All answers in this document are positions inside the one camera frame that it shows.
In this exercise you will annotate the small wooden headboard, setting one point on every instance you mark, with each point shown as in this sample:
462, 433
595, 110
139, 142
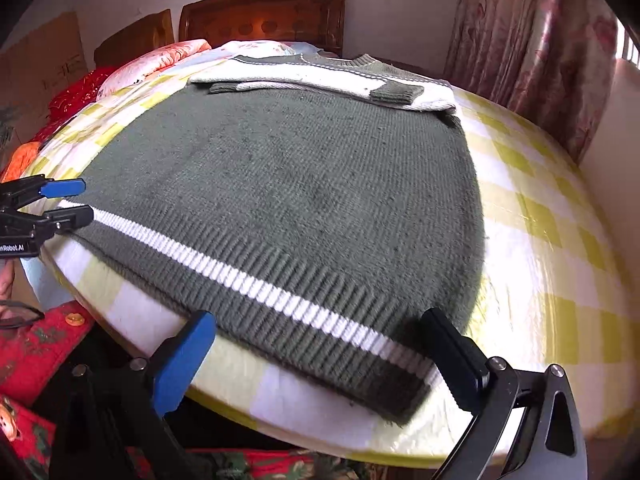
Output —
135, 40

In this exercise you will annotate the orange cloth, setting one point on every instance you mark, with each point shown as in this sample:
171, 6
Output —
20, 162

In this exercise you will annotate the window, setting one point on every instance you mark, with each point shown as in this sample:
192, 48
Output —
631, 47

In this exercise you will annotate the green knit sweater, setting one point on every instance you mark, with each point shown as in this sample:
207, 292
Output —
280, 200

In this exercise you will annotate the yellow checked bed sheet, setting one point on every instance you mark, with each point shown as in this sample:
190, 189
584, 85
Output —
545, 270

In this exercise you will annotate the light blue floral pillow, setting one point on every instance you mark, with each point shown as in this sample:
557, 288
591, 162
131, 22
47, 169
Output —
260, 49

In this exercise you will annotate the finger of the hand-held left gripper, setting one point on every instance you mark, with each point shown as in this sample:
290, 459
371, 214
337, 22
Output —
70, 220
62, 188

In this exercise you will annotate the pink floral pillow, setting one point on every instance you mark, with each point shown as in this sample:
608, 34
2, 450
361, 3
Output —
150, 62

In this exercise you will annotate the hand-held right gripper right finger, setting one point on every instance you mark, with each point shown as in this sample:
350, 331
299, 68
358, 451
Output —
452, 360

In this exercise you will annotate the person's left hand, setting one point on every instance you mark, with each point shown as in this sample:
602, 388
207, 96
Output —
5, 285

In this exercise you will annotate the large wooden headboard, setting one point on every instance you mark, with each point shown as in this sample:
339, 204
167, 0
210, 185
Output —
270, 15

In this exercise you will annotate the cardboard box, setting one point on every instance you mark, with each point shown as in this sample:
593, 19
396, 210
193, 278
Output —
40, 75

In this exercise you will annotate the person's red floral clothing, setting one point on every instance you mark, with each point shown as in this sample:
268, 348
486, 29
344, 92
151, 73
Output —
35, 360

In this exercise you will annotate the pink floral curtain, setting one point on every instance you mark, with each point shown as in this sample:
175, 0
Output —
530, 45

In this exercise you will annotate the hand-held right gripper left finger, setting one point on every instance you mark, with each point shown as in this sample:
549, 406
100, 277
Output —
180, 365

